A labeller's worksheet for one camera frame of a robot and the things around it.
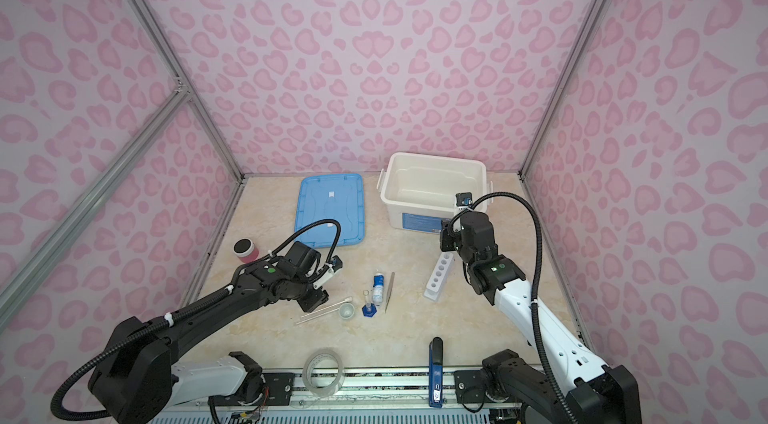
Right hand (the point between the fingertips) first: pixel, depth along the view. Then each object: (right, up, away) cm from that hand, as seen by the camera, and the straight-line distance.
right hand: (449, 217), depth 79 cm
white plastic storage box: (-5, +8, +35) cm, 37 cm away
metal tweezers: (-15, -19, +14) cm, 28 cm away
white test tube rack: (-1, -18, +9) cm, 20 cm away
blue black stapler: (-4, -37, -7) cm, 38 cm away
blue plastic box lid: (-36, +6, +34) cm, 50 cm away
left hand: (-35, -20, +6) cm, 41 cm away
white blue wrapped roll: (-19, -22, +9) cm, 30 cm away
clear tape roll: (-31, -42, -7) cm, 52 cm away
